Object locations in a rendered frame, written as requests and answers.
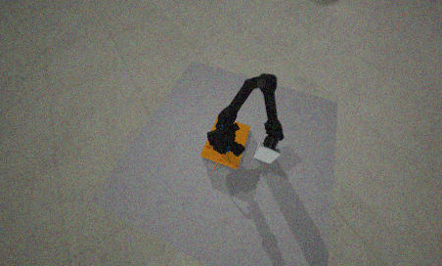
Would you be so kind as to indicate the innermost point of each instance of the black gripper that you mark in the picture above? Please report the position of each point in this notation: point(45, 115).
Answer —
point(235, 148)

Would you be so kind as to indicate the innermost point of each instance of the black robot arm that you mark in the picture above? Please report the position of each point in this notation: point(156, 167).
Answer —
point(267, 82)

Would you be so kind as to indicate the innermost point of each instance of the orange flat deck plate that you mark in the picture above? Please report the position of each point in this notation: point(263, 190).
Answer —
point(229, 158)

